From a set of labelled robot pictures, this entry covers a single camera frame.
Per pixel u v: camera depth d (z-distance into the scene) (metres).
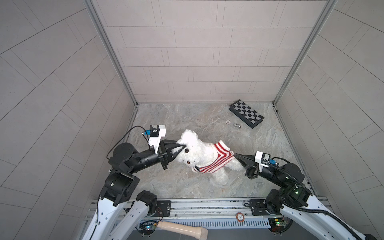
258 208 0.71
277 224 0.68
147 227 0.65
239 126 1.01
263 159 0.48
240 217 0.69
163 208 0.71
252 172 0.54
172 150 0.51
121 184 0.42
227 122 1.05
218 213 0.71
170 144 0.49
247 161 0.55
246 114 1.06
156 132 0.43
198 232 0.62
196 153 0.51
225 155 0.56
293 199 0.50
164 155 0.45
